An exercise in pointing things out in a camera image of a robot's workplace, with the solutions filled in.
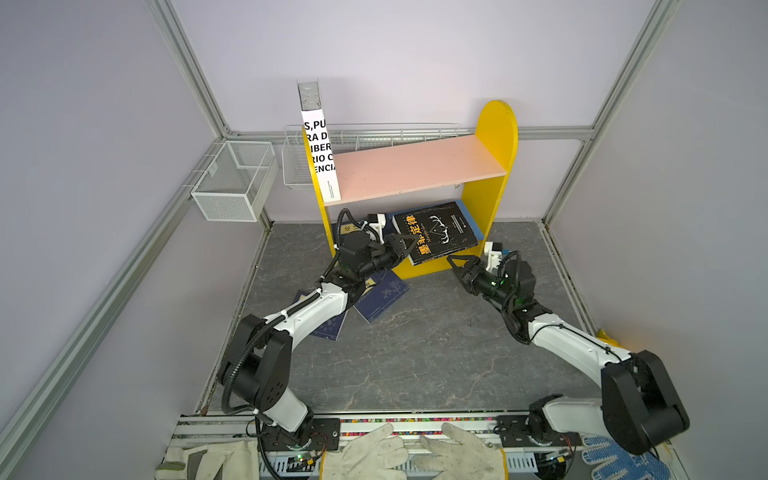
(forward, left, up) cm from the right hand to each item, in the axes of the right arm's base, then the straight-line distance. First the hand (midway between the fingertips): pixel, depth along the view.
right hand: (449, 264), depth 79 cm
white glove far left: (-42, +52, -20) cm, 70 cm away
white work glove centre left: (-41, +20, -22) cm, 50 cm away
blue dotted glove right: (-42, -37, -23) cm, 60 cm away
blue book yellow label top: (+5, +20, -22) cm, 30 cm away
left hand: (+2, +7, +6) cm, 10 cm away
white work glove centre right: (-41, -2, -23) cm, 47 cm away
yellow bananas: (-10, -49, -24) cm, 56 cm away
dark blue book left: (-9, +35, -22) cm, 42 cm away
